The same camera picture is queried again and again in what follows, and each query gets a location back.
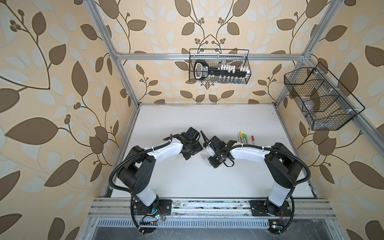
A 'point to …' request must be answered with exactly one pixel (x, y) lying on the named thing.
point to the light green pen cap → (246, 136)
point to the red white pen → (253, 142)
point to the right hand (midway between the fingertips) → (212, 162)
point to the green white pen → (245, 142)
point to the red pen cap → (253, 138)
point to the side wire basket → (326, 105)
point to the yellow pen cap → (240, 134)
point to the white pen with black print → (241, 140)
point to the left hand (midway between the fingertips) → (200, 150)
